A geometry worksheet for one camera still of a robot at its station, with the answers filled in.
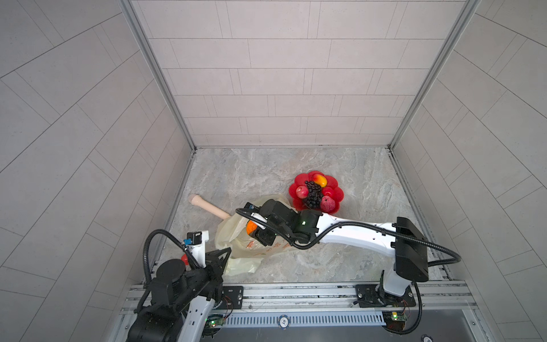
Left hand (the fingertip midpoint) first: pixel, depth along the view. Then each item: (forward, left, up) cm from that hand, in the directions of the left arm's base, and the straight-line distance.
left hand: (234, 249), depth 62 cm
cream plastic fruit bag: (+4, -1, -18) cm, 19 cm away
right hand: (+9, -4, -6) cm, 12 cm away
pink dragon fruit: (+23, -33, -14) cm, 43 cm away
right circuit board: (-16, -51, -20) cm, 57 cm away
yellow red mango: (+36, -32, -14) cm, 50 cm away
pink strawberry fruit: (+30, -23, -15) cm, 41 cm away
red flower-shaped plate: (+37, -23, -16) cm, 46 cm away
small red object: (-6, +9, +10) cm, 15 cm away
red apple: (+30, -35, -15) cm, 48 cm away
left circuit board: (-16, +6, -17) cm, 24 cm away
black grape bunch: (+29, -29, -16) cm, 43 cm away
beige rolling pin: (+26, +23, -17) cm, 39 cm away
